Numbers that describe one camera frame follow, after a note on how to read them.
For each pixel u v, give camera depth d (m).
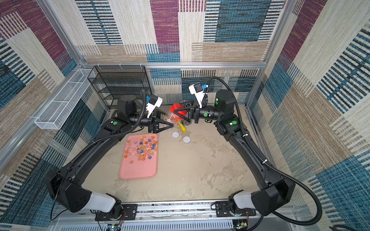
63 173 0.42
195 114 0.53
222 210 0.73
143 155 0.93
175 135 1.02
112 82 1.06
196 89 0.53
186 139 1.01
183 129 1.03
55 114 0.71
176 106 0.58
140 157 0.92
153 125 0.57
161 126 0.61
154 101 0.56
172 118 0.62
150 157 0.92
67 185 0.39
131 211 0.73
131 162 0.90
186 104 0.62
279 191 0.38
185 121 0.56
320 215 0.36
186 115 0.60
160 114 0.64
